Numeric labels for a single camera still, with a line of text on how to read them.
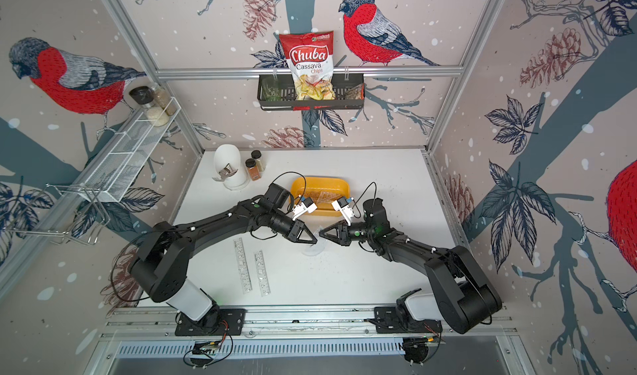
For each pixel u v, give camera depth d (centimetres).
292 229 71
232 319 73
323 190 106
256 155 107
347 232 71
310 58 81
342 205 76
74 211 61
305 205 76
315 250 76
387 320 73
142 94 78
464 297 42
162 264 45
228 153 101
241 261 86
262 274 83
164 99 86
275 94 93
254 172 106
